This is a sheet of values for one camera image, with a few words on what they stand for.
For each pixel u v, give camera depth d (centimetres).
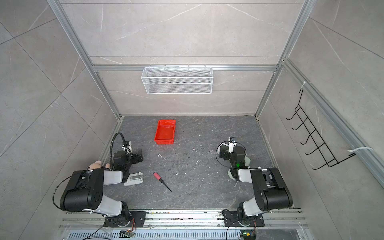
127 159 76
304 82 70
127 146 80
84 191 45
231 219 73
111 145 69
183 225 73
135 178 86
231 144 81
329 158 61
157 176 88
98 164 88
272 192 44
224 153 84
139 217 73
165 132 114
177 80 101
